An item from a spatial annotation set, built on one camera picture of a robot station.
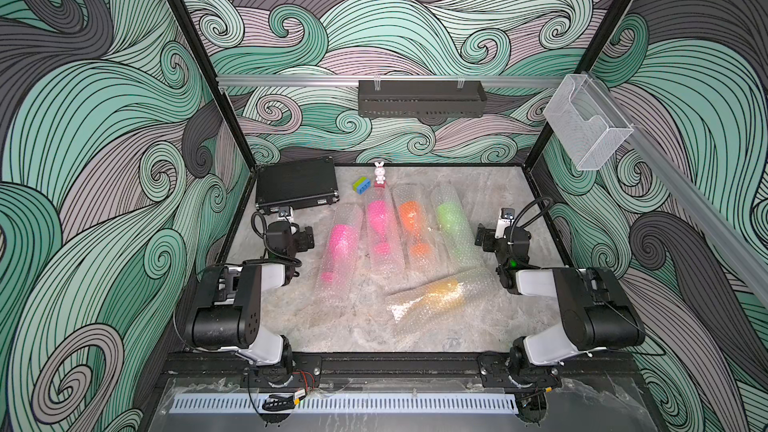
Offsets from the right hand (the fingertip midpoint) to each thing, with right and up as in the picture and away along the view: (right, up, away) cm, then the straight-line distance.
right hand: (494, 225), depth 93 cm
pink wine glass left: (-48, -6, -4) cm, 49 cm away
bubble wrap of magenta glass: (-33, -11, -8) cm, 35 cm away
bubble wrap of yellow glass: (-7, -21, -8) cm, 24 cm away
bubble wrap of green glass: (-9, -9, -8) cm, 15 cm away
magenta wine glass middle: (-38, +5, +3) cm, 38 cm away
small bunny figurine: (-37, +18, +17) cm, 44 cm away
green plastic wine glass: (-14, +2, +2) cm, 14 cm away
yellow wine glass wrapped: (-20, -17, -15) cm, 30 cm away
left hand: (-65, 0, +1) cm, 65 cm away
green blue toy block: (-44, +13, +18) cm, 49 cm away
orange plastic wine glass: (-27, +4, +2) cm, 27 cm away
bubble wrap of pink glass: (-48, -17, -12) cm, 52 cm away
